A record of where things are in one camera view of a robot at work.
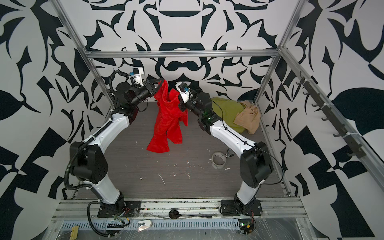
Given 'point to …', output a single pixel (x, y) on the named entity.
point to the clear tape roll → (216, 166)
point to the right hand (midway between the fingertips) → (175, 89)
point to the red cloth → (170, 115)
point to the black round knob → (174, 214)
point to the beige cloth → (249, 118)
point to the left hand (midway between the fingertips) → (164, 75)
